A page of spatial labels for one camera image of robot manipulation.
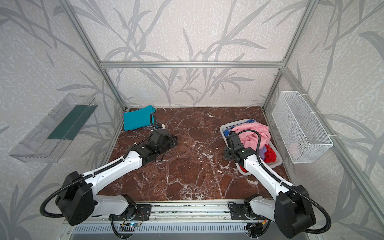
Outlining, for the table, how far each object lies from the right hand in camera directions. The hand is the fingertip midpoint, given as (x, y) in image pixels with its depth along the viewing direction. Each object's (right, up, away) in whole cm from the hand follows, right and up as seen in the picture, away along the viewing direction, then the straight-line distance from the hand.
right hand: (228, 146), depth 87 cm
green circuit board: (-48, -34, -17) cm, 62 cm away
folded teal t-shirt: (-66, +17, +30) cm, 74 cm away
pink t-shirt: (+13, +5, 0) cm, 13 cm away
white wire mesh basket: (+26, +9, -25) cm, 38 cm away
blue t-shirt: (0, +8, +7) cm, 11 cm away
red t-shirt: (+25, -5, 0) cm, 25 cm away
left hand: (-29, +7, -3) cm, 31 cm away
